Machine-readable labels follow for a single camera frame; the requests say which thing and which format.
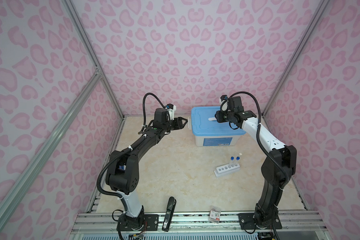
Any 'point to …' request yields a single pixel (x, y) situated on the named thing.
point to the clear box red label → (214, 215)
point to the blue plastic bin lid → (201, 126)
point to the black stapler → (171, 204)
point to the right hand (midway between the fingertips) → (219, 112)
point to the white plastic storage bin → (217, 140)
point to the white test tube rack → (226, 170)
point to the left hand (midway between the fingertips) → (186, 118)
